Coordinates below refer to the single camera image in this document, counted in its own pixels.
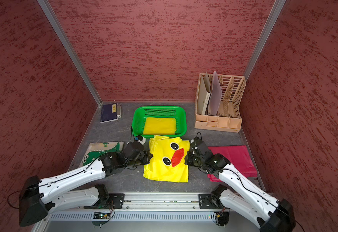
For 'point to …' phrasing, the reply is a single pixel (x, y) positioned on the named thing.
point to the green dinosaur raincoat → (96, 149)
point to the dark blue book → (109, 112)
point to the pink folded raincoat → (238, 156)
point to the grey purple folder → (215, 95)
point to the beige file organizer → (228, 118)
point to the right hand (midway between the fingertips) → (184, 161)
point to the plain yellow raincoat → (160, 126)
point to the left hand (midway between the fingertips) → (151, 159)
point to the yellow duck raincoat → (167, 164)
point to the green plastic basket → (141, 112)
